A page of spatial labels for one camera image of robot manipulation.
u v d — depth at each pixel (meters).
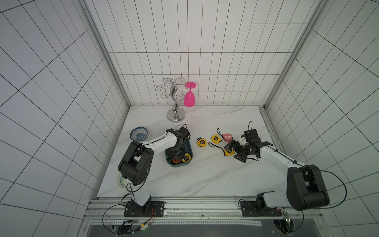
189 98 1.00
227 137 1.00
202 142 0.95
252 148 0.66
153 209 0.72
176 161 0.85
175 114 1.13
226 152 0.92
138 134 1.00
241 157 0.80
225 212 0.73
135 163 0.48
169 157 0.86
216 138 0.98
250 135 0.72
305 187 0.43
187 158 0.88
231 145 0.81
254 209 0.73
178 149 0.76
